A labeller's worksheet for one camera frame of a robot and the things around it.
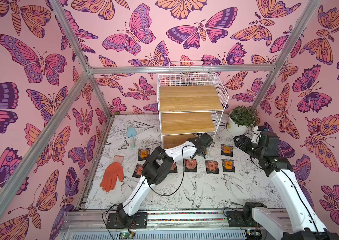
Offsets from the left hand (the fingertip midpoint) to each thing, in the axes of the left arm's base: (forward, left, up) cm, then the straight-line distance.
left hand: (200, 150), depth 98 cm
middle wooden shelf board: (+4, +10, +23) cm, 25 cm away
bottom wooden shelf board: (+7, +19, +1) cm, 20 cm away
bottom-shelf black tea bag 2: (-11, +7, -1) cm, 13 cm away
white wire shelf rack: (+35, +5, +31) cm, 47 cm away
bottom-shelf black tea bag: (-13, +18, -2) cm, 22 cm away
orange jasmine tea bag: (-11, -16, -1) cm, 19 cm away
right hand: (-7, -15, +21) cm, 27 cm away
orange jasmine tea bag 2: (+1, -18, -1) cm, 18 cm away
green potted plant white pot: (+13, -24, +17) cm, 32 cm away
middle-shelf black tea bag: (-11, -6, -1) cm, 13 cm away
